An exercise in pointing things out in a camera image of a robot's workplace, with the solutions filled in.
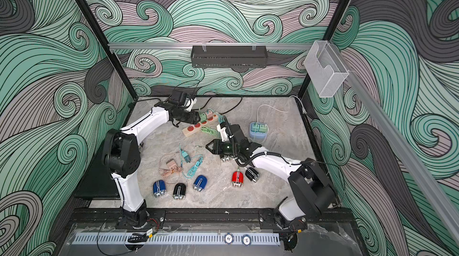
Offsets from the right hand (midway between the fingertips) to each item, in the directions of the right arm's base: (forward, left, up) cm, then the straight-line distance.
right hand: (206, 149), depth 81 cm
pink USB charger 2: (+26, 0, -6) cm, 26 cm away
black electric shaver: (0, -8, -11) cm, 14 cm away
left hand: (+20, +8, 0) cm, 21 cm away
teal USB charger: (+2, +12, -10) cm, 16 cm away
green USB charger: (+23, +4, -6) cm, 24 cm away
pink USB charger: (-4, +18, -10) cm, 21 cm away
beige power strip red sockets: (+19, +7, -10) cm, 23 cm away
